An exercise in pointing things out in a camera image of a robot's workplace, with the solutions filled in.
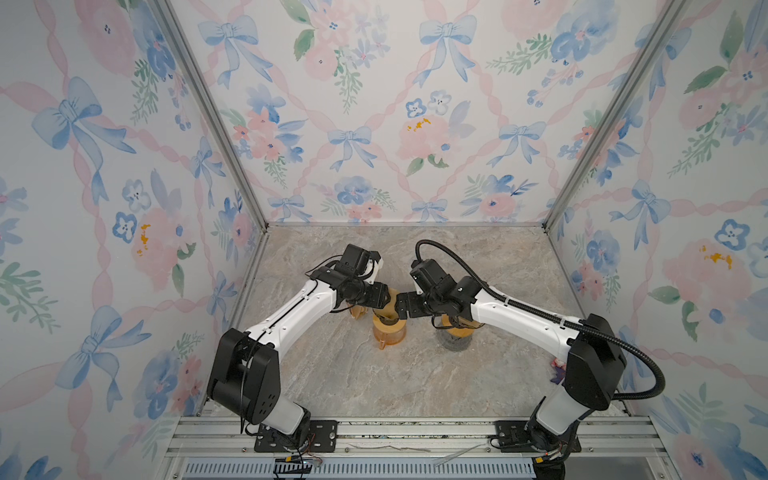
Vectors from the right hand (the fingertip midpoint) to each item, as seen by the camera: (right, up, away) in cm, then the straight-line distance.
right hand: (406, 303), depth 84 cm
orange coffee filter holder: (-15, -4, +9) cm, 17 cm away
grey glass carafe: (+13, -11, +1) cm, 17 cm away
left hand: (-6, +2, 0) cm, 7 cm away
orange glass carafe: (-5, -11, +6) cm, 14 cm away
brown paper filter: (-5, -3, -2) cm, 6 cm away
